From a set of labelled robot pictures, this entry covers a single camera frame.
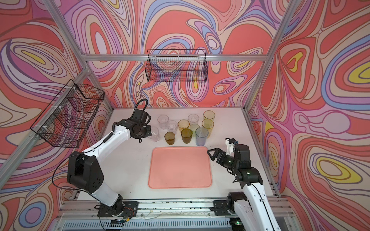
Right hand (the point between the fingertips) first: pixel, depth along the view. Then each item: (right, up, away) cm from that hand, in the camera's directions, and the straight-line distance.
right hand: (213, 158), depth 76 cm
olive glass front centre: (-14, +11, +22) cm, 28 cm away
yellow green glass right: (+1, +18, +22) cm, 29 cm away
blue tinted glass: (-5, +11, +10) cm, 16 cm away
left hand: (-37, +13, +12) cm, 41 cm away
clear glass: (-32, +21, +32) cm, 50 cm away
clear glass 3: (-9, +22, +32) cm, 40 cm away
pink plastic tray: (-19, -10, +14) cm, 25 cm away
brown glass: (-26, +9, +21) cm, 35 cm away
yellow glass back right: (+2, +25, +23) cm, 34 cm away
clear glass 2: (-25, +16, +29) cm, 41 cm away
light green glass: (-10, +15, +22) cm, 29 cm away
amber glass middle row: (-17, +18, +27) cm, 37 cm away
